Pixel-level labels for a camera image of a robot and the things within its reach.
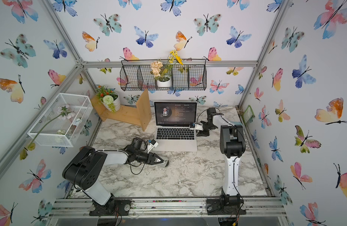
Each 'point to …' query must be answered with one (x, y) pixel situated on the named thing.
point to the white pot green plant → (110, 99)
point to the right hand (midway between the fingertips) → (200, 128)
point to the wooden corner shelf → (140, 115)
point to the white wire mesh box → (61, 124)
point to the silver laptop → (173, 120)
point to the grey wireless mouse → (165, 164)
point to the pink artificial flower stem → (64, 113)
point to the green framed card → (248, 115)
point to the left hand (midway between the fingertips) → (162, 160)
